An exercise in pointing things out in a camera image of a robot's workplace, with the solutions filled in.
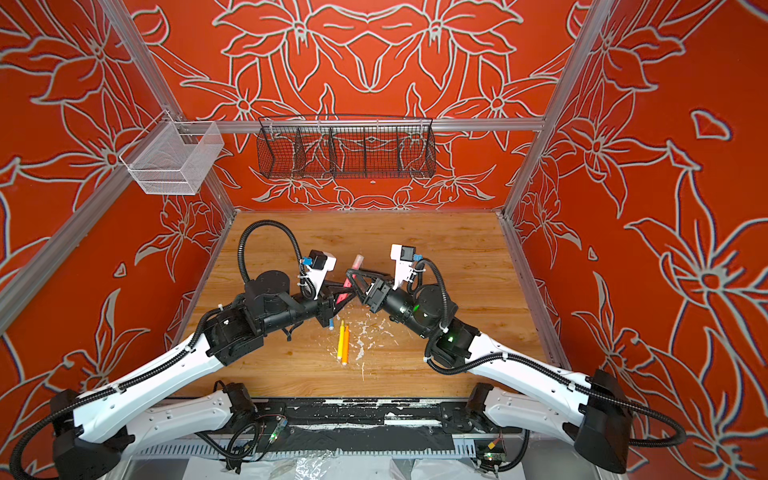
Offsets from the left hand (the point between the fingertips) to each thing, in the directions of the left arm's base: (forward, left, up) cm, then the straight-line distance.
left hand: (354, 286), depth 63 cm
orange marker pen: (-2, +5, -29) cm, 29 cm away
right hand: (-1, +1, +5) cm, 6 cm away
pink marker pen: (0, +1, +2) cm, 2 cm away
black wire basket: (+55, +9, 0) cm, 55 cm away
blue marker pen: (-3, +6, -14) cm, 16 cm away
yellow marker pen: (-1, +6, -29) cm, 30 cm away
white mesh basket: (+42, +63, +2) cm, 76 cm away
